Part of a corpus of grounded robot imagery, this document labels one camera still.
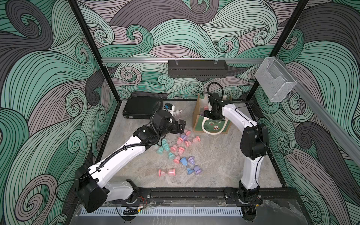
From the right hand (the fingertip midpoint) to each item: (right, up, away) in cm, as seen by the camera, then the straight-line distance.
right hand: (205, 118), depth 95 cm
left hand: (-19, +1, -21) cm, 28 cm away
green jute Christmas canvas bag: (-5, -3, -11) cm, 13 cm away
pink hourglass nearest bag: (-12, -10, +2) cm, 16 cm away
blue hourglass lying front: (-12, -30, -15) cm, 36 cm away
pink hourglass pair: (+1, +8, +2) cm, 8 cm away
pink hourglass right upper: (-6, -14, -2) cm, 15 cm away
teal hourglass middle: (-27, -18, -5) cm, 33 cm away
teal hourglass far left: (-29, -15, -2) cm, 32 cm away
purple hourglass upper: (-15, -13, -2) cm, 19 cm away
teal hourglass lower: (-23, -23, -10) cm, 34 cm away
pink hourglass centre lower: (-17, -21, -6) cm, 27 cm away
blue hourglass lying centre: (-16, -25, -11) cm, 32 cm away
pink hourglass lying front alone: (-29, -31, -16) cm, 45 cm away
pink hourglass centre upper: (-18, -15, -2) cm, 23 cm away
